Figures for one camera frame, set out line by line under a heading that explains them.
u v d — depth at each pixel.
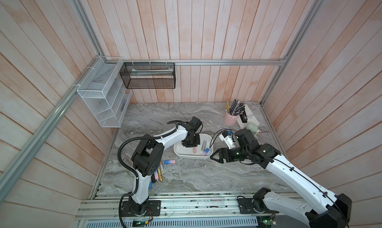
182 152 0.90
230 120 1.01
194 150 0.91
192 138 0.80
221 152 0.64
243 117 1.05
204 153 0.92
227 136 0.68
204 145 0.95
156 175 0.83
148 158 0.51
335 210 0.38
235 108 1.03
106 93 0.73
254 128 0.98
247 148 0.56
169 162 0.88
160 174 0.84
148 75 1.04
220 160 0.64
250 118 1.10
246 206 0.73
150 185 0.81
